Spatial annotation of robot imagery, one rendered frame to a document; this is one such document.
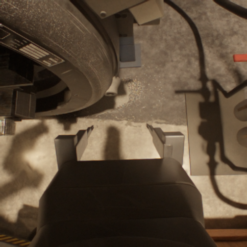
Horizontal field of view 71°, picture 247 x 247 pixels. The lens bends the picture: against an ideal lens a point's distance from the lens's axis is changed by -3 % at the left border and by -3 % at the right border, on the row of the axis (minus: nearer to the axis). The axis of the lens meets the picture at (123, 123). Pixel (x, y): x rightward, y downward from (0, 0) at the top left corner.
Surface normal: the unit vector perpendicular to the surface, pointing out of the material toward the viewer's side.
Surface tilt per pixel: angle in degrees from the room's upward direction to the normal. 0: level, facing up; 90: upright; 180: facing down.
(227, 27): 0
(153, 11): 90
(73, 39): 80
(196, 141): 0
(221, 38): 0
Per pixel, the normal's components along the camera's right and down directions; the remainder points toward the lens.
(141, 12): 0.02, 0.99
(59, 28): 0.55, 0.74
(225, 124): -0.11, -0.15
